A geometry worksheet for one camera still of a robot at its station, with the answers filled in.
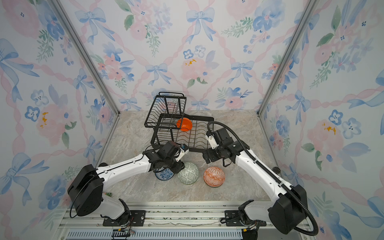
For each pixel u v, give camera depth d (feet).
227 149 1.83
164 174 2.88
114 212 2.09
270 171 1.48
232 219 2.39
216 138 2.05
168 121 3.42
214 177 2.80
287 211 1.27
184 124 3.49
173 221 2.41
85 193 1.39
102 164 2.68
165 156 2.12
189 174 2.81
